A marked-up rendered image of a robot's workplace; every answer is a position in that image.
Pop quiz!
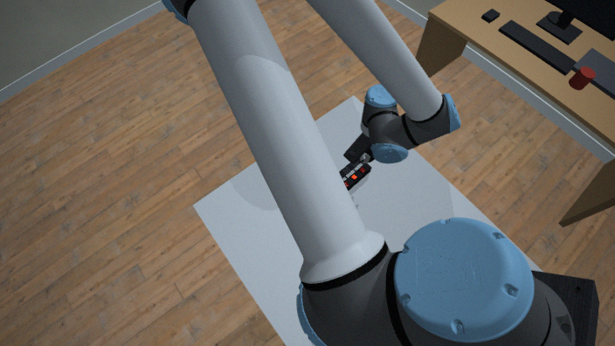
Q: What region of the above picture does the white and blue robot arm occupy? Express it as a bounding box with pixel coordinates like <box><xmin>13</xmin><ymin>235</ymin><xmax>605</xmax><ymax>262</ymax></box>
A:
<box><xmin>162</xmin><ymin>0</ymin><xmax>576</xmax><ymax>346</ymax></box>

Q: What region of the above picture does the black power strip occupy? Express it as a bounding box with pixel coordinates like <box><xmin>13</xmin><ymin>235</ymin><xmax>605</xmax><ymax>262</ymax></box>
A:
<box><xmin>339</xmin><ymin>158</ymin><xmax>371</xmax><ymax>191</ymax></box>

